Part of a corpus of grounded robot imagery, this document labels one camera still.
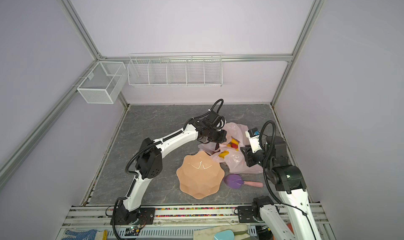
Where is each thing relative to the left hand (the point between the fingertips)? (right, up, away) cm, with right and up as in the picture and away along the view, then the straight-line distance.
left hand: (227, 141), depth 86 cm
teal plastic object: (-3, -39, -17) cm, 43 cm away
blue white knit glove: (-62, -39, -17) cm, 75 cm away
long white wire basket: (-31, +44, +14) cm, 56 cm away
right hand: (+6, 0, -15) cm, 16 cm away
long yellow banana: (-3, -3, -15) cm, 16 cm away
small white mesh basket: (-78, +36, +14) cm, 87 cm away
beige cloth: (-3, -39, -17) cm, 43 cm away
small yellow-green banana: (+5, -3, +11) cm, 12 cm away
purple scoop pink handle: (+4, -21, -3) cm, 22 cm away
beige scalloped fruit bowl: (-15, -18, -1) cm, 24 cm away
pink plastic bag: (-1, -3, -17) cm, 17 cm away
